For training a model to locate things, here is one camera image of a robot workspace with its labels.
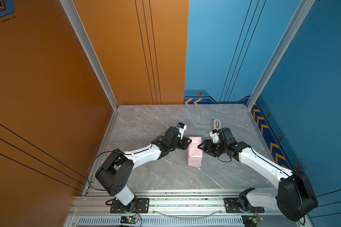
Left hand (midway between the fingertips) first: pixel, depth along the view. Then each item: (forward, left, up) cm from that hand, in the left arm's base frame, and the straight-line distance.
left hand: (191, 140), depth 85 cm
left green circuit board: (-39, +33, -14) cm, 53 cm away
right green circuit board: (-39, -28, -13) cm, 50 cm away
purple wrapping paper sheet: (-9, -2, 0) cm, 9 cm away
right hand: (-5, -5, -1) cm, 7 cm away
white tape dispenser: (+18, -21, -7) cm, 28 cm away
